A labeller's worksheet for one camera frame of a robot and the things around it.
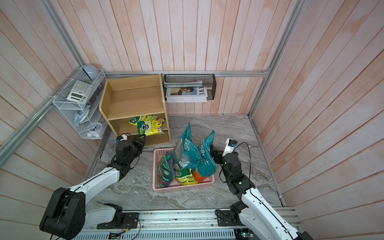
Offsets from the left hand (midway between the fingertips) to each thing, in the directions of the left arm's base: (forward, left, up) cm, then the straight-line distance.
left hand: (146, 138), depth 86 cm
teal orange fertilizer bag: (-19, -34, +3) cm, 39 cm away
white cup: (+7, +33, +1) cm, 34 cm away
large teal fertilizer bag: (-13, -24, +6) cm, 28 cm away
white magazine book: (+25, -22, +12) cm, 36 cm away
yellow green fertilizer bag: (-20, -23, -5) cm, 31 cm away
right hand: (-7, -41, +3) cm, 42 cm away
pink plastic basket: (-4, -5, -11) cm, 13 cm away
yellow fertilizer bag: (+7, 0, +4) cm, 8 cm away
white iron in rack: (+4, +33, +14) cm, 36 cm away
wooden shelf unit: (+12, +5, +15) cm, 20 cm away
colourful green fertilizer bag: (-20, -13, +1) cm, 24 cm away
